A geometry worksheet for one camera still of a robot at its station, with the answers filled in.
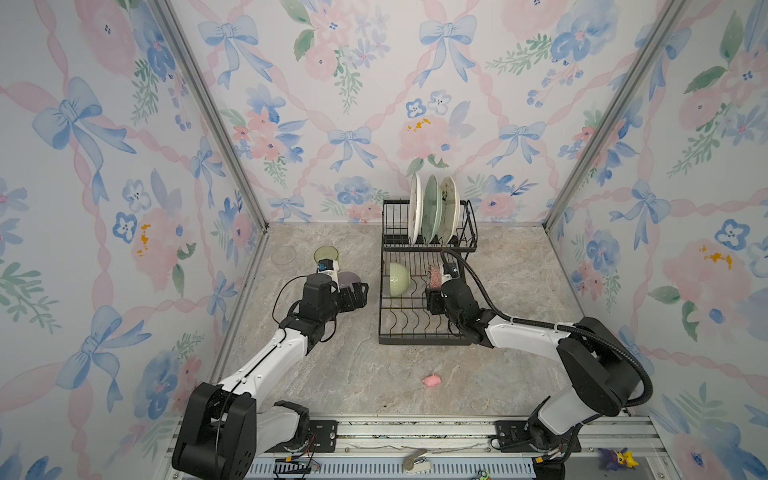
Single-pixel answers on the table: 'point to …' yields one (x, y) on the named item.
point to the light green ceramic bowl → (399, 279)
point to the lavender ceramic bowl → (347, 278)
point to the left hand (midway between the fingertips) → (356, 285)
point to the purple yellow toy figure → (616, 458)
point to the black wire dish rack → (405, 320)
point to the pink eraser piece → (432, 381)
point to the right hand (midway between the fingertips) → (433, 287)
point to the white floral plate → (415, 214)
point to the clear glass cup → (283, 255)
